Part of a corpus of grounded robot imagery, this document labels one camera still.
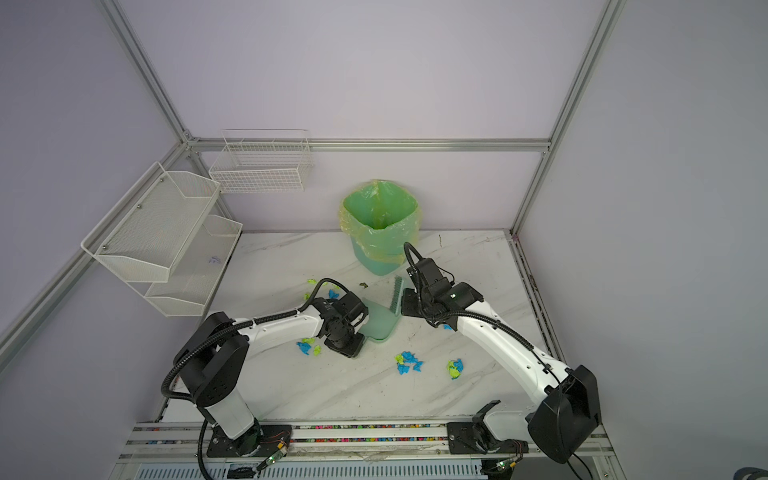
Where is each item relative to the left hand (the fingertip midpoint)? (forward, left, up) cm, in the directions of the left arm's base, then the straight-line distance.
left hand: (353, 353), depth 86 cm
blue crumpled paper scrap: (+22, +9, -2) cm, 24 cm away
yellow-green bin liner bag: (+47, -7, +12) cm, 49 cm away
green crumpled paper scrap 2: (+21, +18, -2) cm, 28 cm away
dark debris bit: (+26, -1, -2) cm, 26 cm away
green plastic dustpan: (+10, -8, -1) cm, 13 cm away
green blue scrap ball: (-4, -30, -1) cm, 30 cm away
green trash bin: (+34, -2, -1) cm, 34 cm away
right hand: (+8, -14, +16) cm, 23 cm away
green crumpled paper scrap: (+27, +17, -2) cm, 32 cm away
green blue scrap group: (+2, +14, +1) cm, 14 cm away
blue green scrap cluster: (-1, -15, -1) cm, 15 cm away
